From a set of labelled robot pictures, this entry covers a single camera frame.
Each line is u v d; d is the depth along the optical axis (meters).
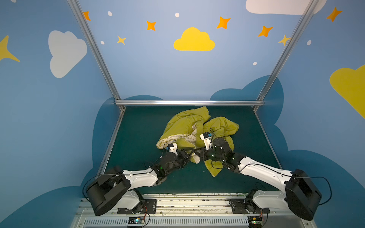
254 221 0.72
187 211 0.73
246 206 0.66
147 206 0.74
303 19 0.74
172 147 0.79
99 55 0.88
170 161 0.62
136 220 0.71
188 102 1.33
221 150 0.62
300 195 0.42
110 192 0.42
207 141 0.74
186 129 1.02
